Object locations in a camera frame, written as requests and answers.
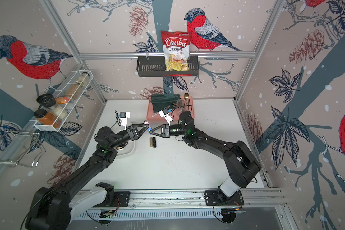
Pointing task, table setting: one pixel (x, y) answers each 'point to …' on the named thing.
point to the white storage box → (128, 151)
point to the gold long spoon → (186, 96)
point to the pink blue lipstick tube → (150, 128)
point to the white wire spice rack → (69, 95)
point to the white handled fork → (155, 114)
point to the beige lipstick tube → (151, 142)
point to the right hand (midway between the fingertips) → (151, 133)
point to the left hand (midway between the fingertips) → (149, 125)
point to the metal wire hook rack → (36, 138)
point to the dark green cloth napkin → (160, 101)
